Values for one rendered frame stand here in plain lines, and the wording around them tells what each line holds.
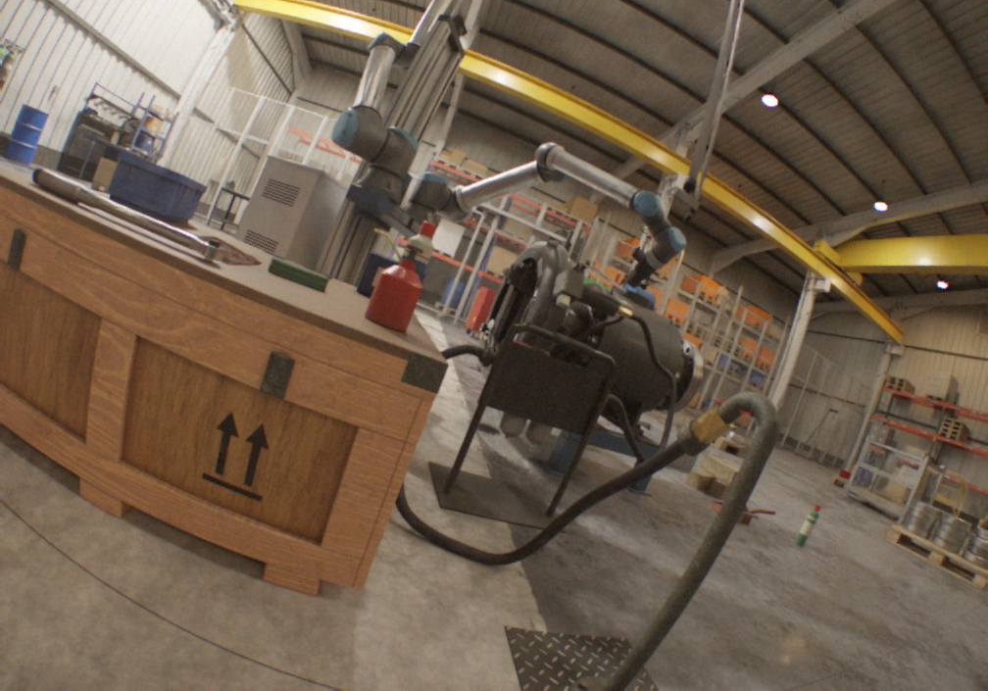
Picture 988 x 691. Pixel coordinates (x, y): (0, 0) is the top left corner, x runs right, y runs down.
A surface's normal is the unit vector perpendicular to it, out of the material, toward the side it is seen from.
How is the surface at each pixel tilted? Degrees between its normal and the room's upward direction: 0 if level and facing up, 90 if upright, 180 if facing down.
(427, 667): 0
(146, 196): 90
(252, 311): 90
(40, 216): 90
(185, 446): 90
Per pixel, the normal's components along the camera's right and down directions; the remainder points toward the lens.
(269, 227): -0.15, -0.04
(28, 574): 0.37, -0.93
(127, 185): 0.42, 0.19
